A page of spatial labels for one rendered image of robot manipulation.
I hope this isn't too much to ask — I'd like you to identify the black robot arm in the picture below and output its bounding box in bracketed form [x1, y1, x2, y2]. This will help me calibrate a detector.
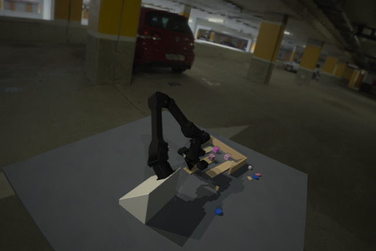
[147, 91, 210, 180]

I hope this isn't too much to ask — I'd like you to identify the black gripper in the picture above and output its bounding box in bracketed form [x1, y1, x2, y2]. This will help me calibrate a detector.
[177, 147, 209, 170]

